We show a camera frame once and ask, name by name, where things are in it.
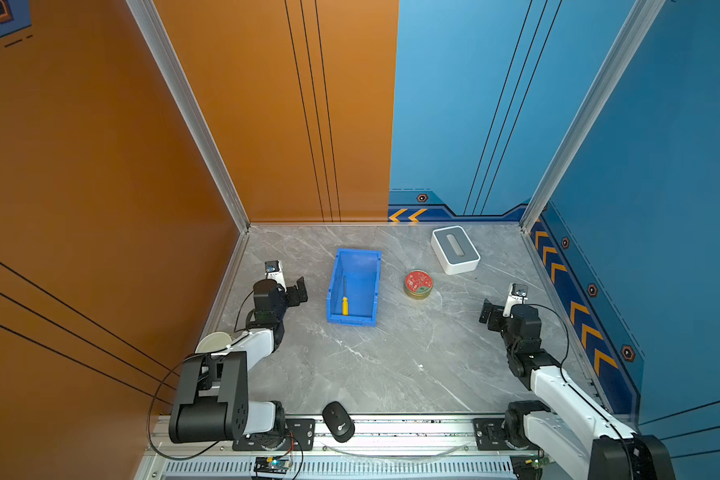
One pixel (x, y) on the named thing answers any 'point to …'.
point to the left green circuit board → (271, 465)
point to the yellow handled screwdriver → (345, 306)
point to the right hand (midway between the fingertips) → (499, 302)
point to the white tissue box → (456, 252)
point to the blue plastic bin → (353, 289)
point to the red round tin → (418, 284)
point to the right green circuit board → (528, 467)
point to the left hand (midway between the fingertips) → (288, 277)
